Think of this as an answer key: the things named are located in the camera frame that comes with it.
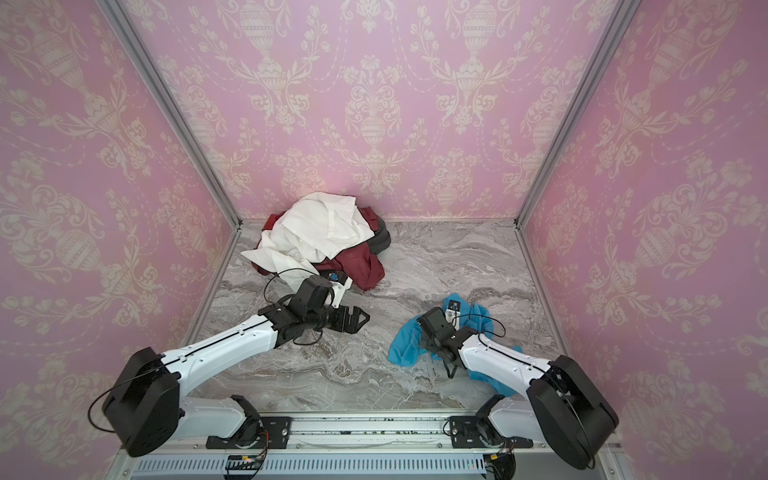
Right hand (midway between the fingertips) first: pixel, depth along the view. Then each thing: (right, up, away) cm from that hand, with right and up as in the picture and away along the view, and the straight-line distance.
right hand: (442, 337), depth 89 cm
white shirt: (-42, +35, +14) cm, 56 cm away
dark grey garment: (-19, +30, +20) cm, 40 cm away
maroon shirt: (-25, +21, +8) cm, 34 cm away
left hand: (-24, +8, -7) cm, 26 cm away
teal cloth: (-10, -1, -4) cm, 11 cm away
